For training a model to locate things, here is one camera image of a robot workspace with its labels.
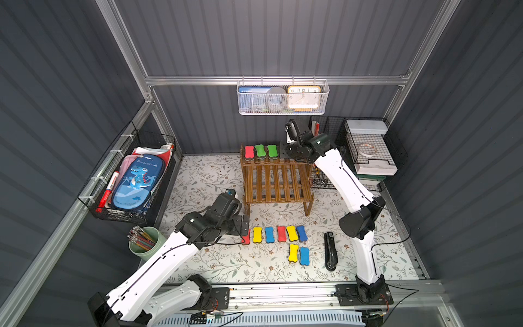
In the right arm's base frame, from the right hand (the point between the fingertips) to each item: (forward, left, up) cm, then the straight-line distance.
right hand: (287, 147), depth 82 cm
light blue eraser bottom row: (-25, +7, -30) cm, 39 cm away
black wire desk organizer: (+30, -29, -13) cm, 44 cm away
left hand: (-28, +19, -10) cm, 35 cm away
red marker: (-25, +59, +4) cm, 64 cm away
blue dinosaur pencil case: (-25, +50, +5) cm, 56 cm away
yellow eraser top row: (-34, -3, -28) cm, 44 cm away
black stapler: (-34, -18, -26) cm, 46 cm away
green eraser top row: (-1, +11, -1) cm, 11 cm away
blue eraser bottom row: (-24, -7, -28) cm, 38 cm away
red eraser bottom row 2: (-25, +1, -28) cm, 38 cm away
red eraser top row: (-1, +15, -2) cm, 16 cm away
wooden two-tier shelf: (-5, +2, -16) cm, 17 cm away
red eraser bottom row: (-27, +17, -28) cm, 43 cm away
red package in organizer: (+27, -18, -11) cm, 34 cm away
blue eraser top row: (-33, -8, -30) cm, 45 cm away
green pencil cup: (-34, +52, -14) cm, 64 cm away
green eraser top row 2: (0, +6, -2) cm, 6 cm away
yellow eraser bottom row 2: (-25, -3, -30) cm, 39 cm away
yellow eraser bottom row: (-25, +12, -29) cm, 40 cm away
